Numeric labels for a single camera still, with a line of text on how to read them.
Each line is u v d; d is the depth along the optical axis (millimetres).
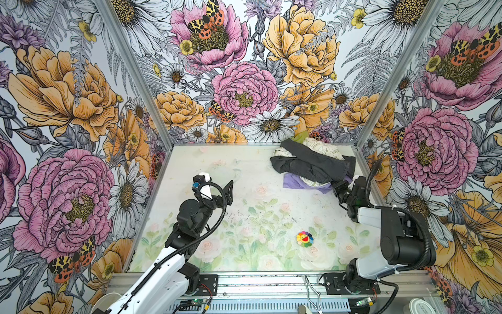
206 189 630
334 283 743
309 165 977
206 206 639
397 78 919
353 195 757
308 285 743
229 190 697
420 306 650
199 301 705
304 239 848
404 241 462
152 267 490
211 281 749
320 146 1050
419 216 480
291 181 1046
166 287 575
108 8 712
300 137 1140
